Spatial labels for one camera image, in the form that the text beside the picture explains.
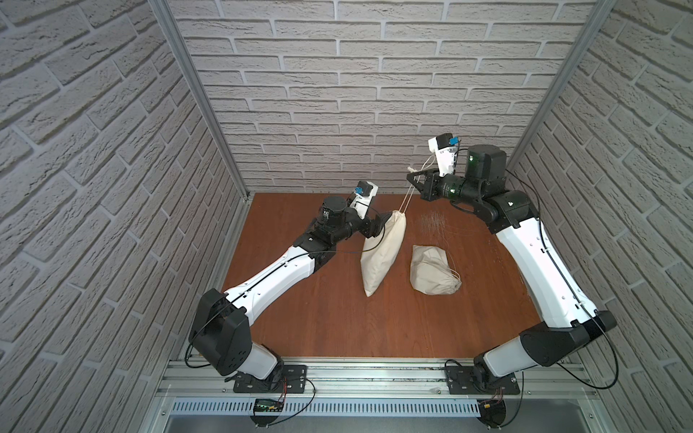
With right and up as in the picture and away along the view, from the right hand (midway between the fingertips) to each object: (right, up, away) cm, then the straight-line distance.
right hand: (401, 176), depth 65 cm
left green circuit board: (-36, -63, +6) cm, 73 cm away
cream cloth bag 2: (+12, -28, +18) cm, 35 cm away
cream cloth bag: (-4, -21, +15) cm, 26 cm away
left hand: (-5, -4, +10) cm, 12 cm away
